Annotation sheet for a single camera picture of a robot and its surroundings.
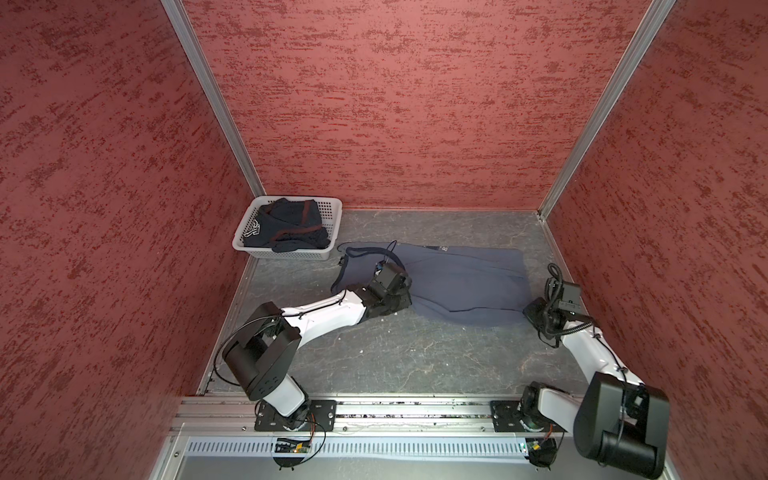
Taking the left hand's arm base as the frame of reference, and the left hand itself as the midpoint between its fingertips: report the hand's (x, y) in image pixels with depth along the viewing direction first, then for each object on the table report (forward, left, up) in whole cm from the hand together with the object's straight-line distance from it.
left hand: (408, 303), depth 87 cm
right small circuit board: (-34, -31, -7) cm, 47 cm away
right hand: (-2, -36, -3) cm, 36 cm away
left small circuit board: (-35, +30, -10) cm, 47 cm away
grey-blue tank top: (+12, -21, -9) cm, 25 cm away
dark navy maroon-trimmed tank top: (+30, +44, 0) cm, 53 cm away
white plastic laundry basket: (+41, +30, -1) cm, 50 cm away
